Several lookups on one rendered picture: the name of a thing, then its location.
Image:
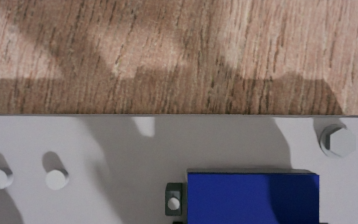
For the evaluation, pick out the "blue rectangular plate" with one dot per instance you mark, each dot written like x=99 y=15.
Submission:
x=253 y=196

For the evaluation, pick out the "grey fixture plate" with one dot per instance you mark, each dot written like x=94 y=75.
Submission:
x=119 y=164

